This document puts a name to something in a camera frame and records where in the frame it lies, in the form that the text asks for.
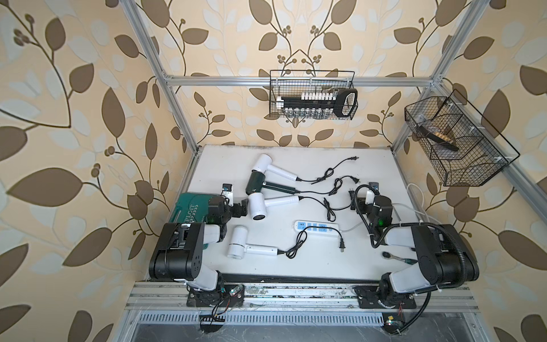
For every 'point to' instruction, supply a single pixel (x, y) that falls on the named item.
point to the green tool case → (191, 208)
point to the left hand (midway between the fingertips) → (233, 196)
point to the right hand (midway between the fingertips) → (364, 195)
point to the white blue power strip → (309, 226)
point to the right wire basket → (466, 149)
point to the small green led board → (233, 291)
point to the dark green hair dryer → (255, 184)
